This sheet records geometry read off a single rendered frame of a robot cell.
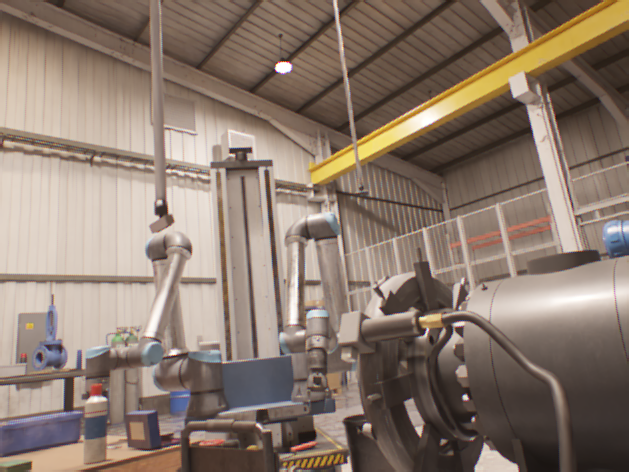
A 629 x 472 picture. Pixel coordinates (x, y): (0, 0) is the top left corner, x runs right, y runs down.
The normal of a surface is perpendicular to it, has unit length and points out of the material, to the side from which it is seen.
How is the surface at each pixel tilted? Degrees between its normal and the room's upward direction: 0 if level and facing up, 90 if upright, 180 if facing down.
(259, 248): 90
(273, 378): 90
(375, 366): 83
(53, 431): 90
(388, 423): 106
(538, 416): 113
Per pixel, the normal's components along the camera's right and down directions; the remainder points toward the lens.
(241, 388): 0.15, -0.28
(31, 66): 0.64, -0.27
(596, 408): -0.62, 0.18
